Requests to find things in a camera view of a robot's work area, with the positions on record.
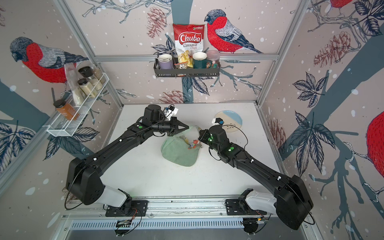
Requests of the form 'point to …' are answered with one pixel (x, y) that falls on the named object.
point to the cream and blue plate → (232, 120)
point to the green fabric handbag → (175, 149)
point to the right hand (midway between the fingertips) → (198, 130)
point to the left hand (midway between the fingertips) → (190, 125)
